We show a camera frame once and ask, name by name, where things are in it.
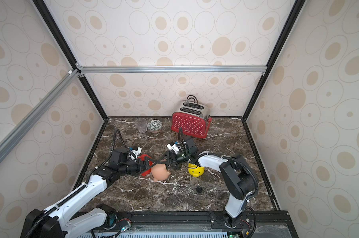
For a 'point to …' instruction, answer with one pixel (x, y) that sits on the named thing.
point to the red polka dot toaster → (194, 117)
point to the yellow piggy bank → (195, 170)
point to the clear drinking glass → (141, 125)
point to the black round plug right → (199, 189)
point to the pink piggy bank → (159, 172)
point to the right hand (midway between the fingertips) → (167, 163)
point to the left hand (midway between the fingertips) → (156, 165)
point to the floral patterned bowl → (154, 126)
